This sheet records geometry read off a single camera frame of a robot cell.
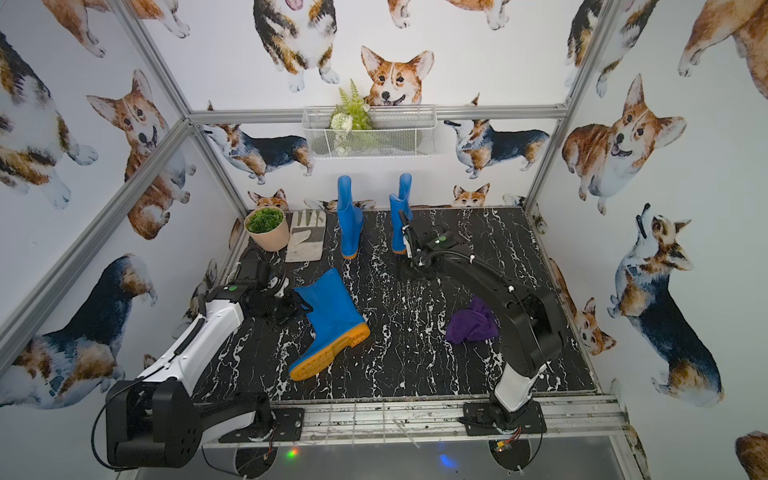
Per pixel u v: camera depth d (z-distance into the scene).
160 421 0.39
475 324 0.83
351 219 0.94
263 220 1.03
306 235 1.13
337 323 0.87
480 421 0.73
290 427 0.74
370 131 0.87
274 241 1.03
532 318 0.48
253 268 0.67
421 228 0.68
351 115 0.82
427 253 0.61
